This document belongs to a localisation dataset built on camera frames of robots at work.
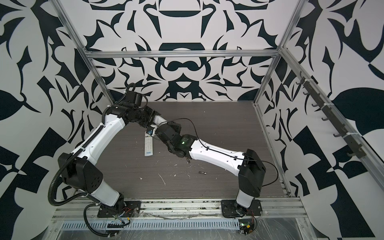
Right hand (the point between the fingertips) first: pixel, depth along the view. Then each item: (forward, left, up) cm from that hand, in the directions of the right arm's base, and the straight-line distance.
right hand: (172, 123), depth 76 cm
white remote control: (+3, +18, -23) cm, 30 cm away
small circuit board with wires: (-41, -35, -26) cm, 60 cm away
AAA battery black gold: (-9, -7, -25) cm, 27 cm away
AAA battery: (-16, -14, -26) cm, 33 cm away
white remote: (+1, +7, +1) cm, 7 cm away
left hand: (+7, +6, +1) cm, 9 cm away
